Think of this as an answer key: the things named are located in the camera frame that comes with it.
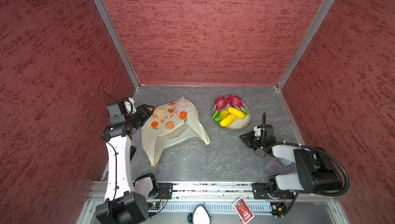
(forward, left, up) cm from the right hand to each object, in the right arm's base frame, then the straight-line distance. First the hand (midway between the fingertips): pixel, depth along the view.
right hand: (239, 139), depth 91 cm
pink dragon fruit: (+22, +10, +7) cm, 26 cm away
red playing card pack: (-35, +5, +1) cm, 35 cm away
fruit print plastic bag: (+6, +42, +10) cm, 44 cm away
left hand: (+4, +47, +25) cm, 54 cm away
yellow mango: (+11, +6, +4) cm, 13 cm away
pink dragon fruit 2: (+24, -1, +7) cm, 25 cm away
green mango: (+15, +10, +4) cm, 19 cm away
